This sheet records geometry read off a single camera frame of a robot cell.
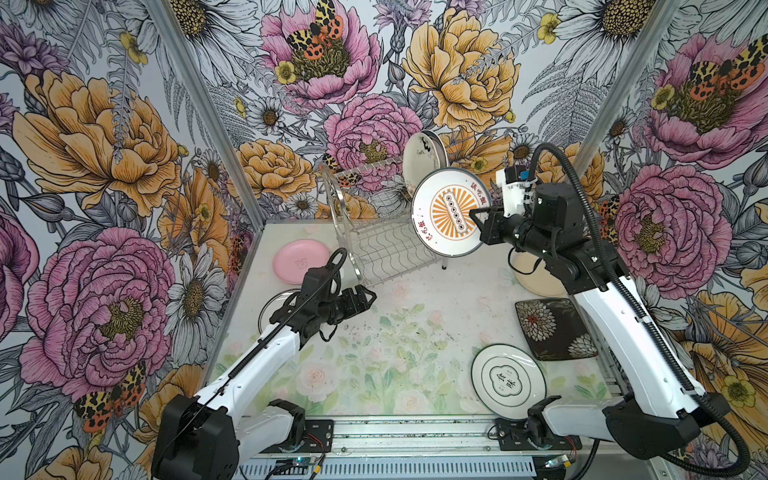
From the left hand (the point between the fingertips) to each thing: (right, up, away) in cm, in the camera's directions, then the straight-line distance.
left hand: (365, 309), depth 82 cm
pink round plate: (-29, +13, +27) cm, 42 cm away
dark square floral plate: (+57, -8, +10) cm, 58 cm away
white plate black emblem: (+39, -20, +1) cm, 44 cm away
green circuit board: (-13, -34, -10) cm, 38 cm away
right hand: (+25, +22, -17) cm, 37 cm away
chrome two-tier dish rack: (0, +33, +41) cm, 53 cm away
